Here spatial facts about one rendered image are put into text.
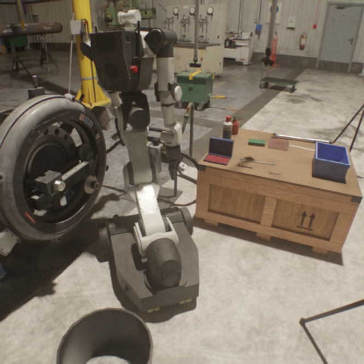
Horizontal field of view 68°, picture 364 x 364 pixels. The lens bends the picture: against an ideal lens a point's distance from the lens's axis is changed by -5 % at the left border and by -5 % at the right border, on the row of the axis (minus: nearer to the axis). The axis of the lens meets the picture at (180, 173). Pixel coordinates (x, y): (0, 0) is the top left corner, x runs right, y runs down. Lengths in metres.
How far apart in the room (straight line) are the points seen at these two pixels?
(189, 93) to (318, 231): 3.25
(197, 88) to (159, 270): 3.59
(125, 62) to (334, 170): 1.32
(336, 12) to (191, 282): 10.70
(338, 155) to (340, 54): 9.43
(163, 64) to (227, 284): 1.23
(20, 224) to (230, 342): 1.10
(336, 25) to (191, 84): 7.67
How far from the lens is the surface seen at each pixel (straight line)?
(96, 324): 1.20
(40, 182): 1.39
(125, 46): 1.46
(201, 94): 4.56
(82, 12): 5.06
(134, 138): 1.65
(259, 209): 1.90
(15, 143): 1.31
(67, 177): 1.52
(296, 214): 1.89
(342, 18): 11.43
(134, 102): 1.54
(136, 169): 1.60
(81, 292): 1.71
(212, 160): 1.88
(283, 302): 1.69
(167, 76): 1.50
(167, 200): 2.29
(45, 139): 1.58
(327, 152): 2.12
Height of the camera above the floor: 1.29
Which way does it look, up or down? 29 degrees down
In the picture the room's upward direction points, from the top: 1 degrees clockwise
